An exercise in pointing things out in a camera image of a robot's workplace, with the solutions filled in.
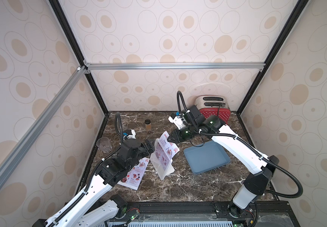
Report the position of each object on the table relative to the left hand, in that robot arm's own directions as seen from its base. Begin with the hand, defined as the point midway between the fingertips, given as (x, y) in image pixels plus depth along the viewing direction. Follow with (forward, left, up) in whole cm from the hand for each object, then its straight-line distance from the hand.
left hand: (154, 143), depth 69 cm
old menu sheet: (-9, +14, -27) cm, 32 cm away
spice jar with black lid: (+28, +7, -21) cm, 35 cm away
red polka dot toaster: (+38, -40, -9) cm, 56 cm away
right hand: (+4, -10, 0) cm, 10 cm away
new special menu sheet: (0, -5, -5) cm, 8 cm away
